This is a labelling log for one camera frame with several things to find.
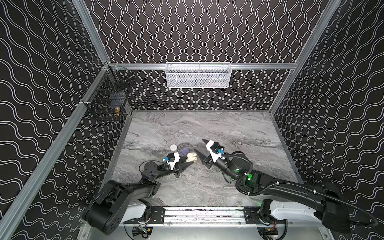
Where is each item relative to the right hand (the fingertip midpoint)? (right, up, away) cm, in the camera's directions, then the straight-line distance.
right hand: (200, 144), depth 66 cm
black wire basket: (-56, +25, +27) cm, 67 cm away
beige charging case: (-4, -7, +6) cm, 10 cm away
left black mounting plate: (-21, -38, +9) cm, 44 cm away
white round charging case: (-16, -6, +32) cm, 37 cm away
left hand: (-2, -9, +5) cm, 10 cm away
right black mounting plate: (+26, -37, +9) cm, 46 cm away
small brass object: (-45, +16, +18) cm, 51 cm away
